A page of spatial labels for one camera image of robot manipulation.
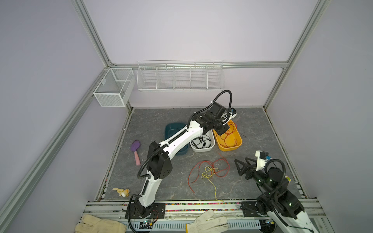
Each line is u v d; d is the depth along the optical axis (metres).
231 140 1.00
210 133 1.02
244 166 0.65
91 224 0.70
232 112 0.69
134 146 0.96
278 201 0.55
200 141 0.99
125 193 0.78
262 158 0.63
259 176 0.64
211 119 0.62
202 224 0.70
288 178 0.80
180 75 0.99
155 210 0.74
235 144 0.99
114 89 0.98
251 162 0.74
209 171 0.87
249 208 0.71
